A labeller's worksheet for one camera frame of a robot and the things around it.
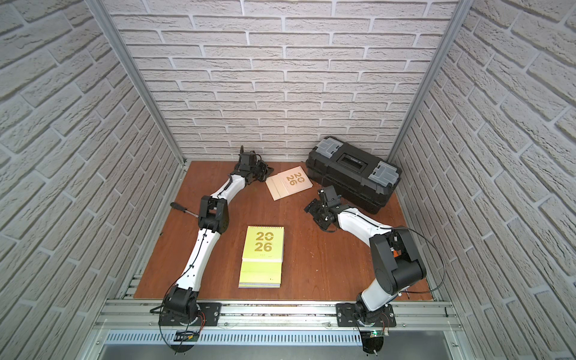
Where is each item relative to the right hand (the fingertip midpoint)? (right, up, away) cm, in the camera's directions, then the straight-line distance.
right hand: (311, 212), depth 92 cm
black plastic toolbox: (+21, +13, -1) cm, 25 cm away
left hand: (-15, +23, +22) cm, 35 cm away
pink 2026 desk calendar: (-11, +12, +17) cm, 24 cm away
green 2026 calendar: (-19, -14, -11) cm, 26 cm away
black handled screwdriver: (-58, 0, +7) cm, 59 cm away
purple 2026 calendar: (-20, -24, -15) cm, 35 cm away
